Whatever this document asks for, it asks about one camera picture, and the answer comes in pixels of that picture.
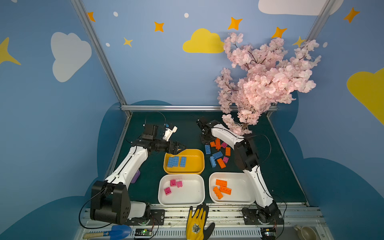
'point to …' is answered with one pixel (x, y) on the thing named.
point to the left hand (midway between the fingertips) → (179, 144)
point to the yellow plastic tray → (188, 161)
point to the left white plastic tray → (181, 190)
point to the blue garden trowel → (118, 232)
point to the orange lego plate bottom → (221, 163)
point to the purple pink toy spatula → (136, 176)
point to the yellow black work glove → (196, 223)
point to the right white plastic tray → (242, 189)
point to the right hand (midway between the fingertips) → (207, 138)
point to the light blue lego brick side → (213, 161)
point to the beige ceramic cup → (305, 233)
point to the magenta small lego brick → (167, 191)
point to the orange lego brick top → (225, 190)
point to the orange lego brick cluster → (217, 192)
